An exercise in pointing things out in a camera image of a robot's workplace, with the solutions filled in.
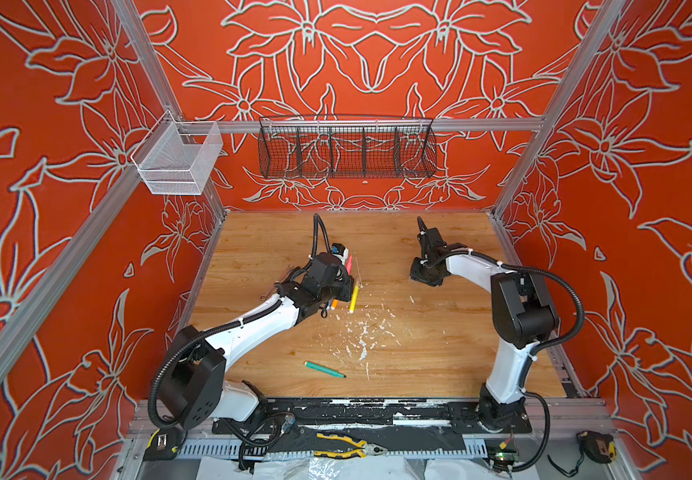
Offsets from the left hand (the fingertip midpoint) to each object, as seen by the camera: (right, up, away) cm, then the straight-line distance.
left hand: (352, 277), depth 83 cm
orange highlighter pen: (-5, -10, +9) cm, 15 cm away
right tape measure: (+56, -37, -16) cm, 69 cm away
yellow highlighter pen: (+1, -9, +11) cm, 14 cm away
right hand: (+21, -1, +15) cm, 26 cm away
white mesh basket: (-56, +37, +10) cm, 67 cm away
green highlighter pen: (-9, -25, -2) cm, 27 cm away
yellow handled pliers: (+2, -39, -16) cm, 42 cm away
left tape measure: (-44, -37, -15) cm, 60 cm away
